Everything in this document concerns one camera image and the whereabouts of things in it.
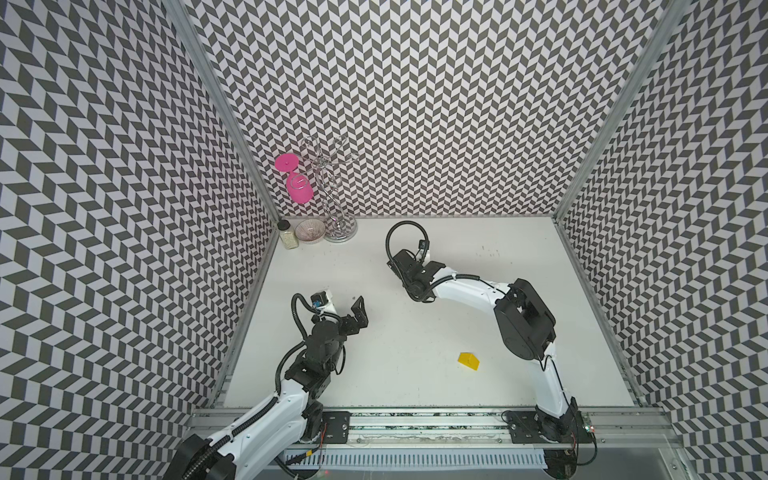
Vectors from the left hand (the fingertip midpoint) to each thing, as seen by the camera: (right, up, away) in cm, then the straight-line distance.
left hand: (350, 301), depth 83 cm
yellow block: (+34, -16, -1) cm, 38 cm away
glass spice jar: (-26, +19, +22) cm, 39 cm away
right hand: (+20, +5, +12) cm, 24 cm away
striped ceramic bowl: (-20, +21, +29) cm, 41 cm away
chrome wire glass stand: (-9, +23, +34) cm, 42 cm away
